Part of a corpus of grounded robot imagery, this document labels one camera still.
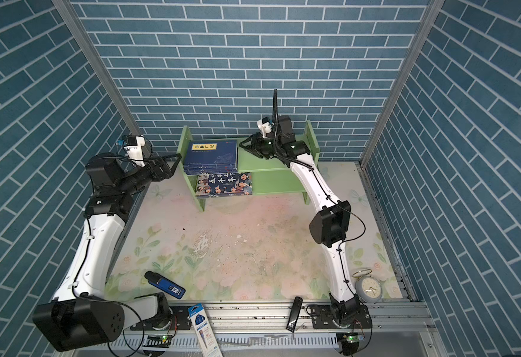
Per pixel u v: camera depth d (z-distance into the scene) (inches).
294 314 28.4
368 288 30.4
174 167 25.8
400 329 30.2
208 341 26.9
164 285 30.6
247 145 31.8
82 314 14.6
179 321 28.5
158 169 24.6
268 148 29.1
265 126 31.1
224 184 36.6
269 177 39.7
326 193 22.7
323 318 28.8
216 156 31.6
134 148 24.0
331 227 22.6
